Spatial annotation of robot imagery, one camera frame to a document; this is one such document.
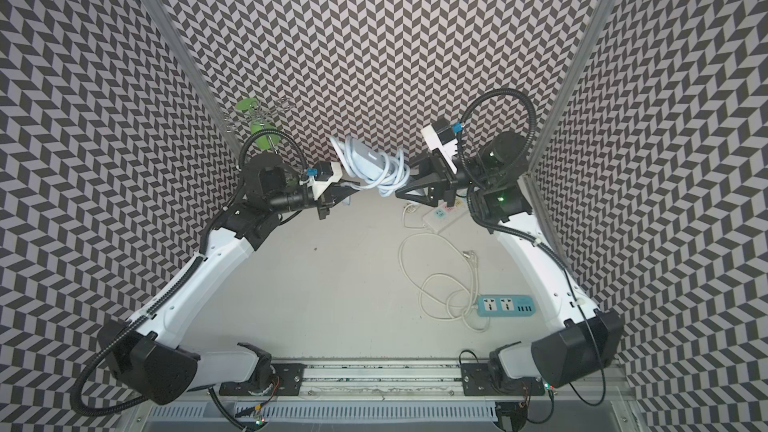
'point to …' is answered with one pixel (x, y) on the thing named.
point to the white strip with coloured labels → (442, 215)
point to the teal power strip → (503, 306)
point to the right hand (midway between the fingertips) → (398, 193)
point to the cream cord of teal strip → (439, 296)
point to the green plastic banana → (265, 137)
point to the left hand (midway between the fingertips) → (355, 185)
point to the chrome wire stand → (257, 114)
